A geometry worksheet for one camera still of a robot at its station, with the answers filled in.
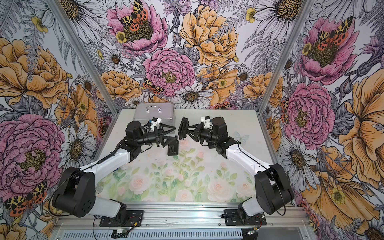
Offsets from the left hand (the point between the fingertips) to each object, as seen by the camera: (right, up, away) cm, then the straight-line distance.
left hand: (175, 136), depth 77 cm
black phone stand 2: (-3, -8, +15) cm, 17 cm away
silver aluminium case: (-22, +14, +22) cm, 35 cm away
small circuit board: (-23, -44, -7) cm, 51 cm away
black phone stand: (+4, +4, -2) cm, 6 cm away
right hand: (+5, +2, -1) cm, 5 cm away
